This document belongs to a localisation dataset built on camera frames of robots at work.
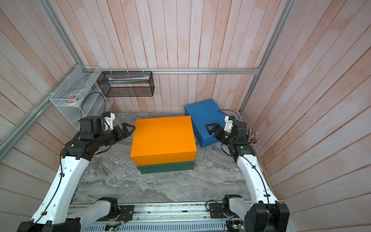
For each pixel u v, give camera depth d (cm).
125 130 61
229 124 71
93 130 51
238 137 58
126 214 73
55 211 37
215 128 69
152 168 78
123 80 90
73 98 74
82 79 85
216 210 74
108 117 63
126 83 105
